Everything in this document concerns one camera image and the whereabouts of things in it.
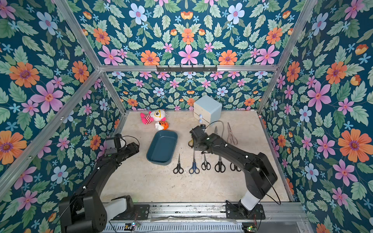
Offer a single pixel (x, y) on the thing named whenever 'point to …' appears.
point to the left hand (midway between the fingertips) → (136, 146)
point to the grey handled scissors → (215, 131)
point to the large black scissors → (220, 166)
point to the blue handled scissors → (194, 169)
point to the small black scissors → (178, 169)
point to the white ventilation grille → (188, 228)
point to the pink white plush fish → (156, 115)
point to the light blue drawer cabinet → (208, 108)
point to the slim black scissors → (206, 165)
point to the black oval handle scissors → (233, 167)
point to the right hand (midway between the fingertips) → (198, 144)
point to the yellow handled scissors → (191, 142)
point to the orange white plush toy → (161, 125)
